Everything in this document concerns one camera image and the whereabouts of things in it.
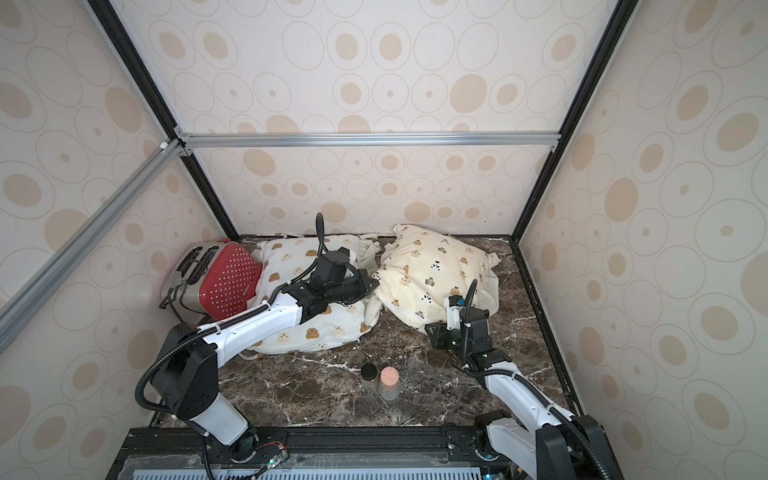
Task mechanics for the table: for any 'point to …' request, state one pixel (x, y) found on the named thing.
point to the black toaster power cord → (171, 301)
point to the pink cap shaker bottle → (390, 385)
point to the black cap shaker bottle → (370, 380)
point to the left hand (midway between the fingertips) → (389, 280)
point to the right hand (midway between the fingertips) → (441, 325)
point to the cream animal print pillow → (418, 271)
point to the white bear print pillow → (289, 261)
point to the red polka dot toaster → (213, 281)
